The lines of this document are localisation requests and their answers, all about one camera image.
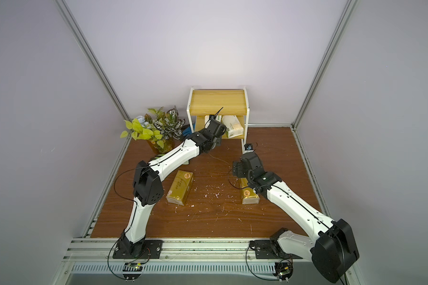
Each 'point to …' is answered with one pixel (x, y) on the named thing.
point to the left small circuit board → (132, 271)
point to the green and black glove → (157, 157)
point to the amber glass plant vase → (159, 126)
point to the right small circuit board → (283, 270)
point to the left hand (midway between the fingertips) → (216, 134)
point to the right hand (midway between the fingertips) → (244, 159)
